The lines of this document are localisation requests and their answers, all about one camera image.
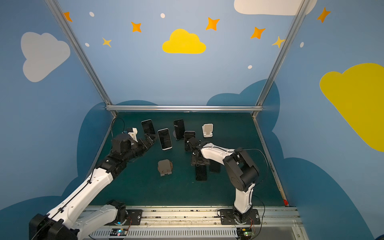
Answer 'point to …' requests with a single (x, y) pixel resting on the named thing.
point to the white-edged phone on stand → (165, 138)
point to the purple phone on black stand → (188, 135)
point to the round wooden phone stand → (165, 167)
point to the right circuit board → (244, 233)
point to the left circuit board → (118, 232)
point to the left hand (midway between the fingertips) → (156, 140)
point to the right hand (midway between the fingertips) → (200, 160)
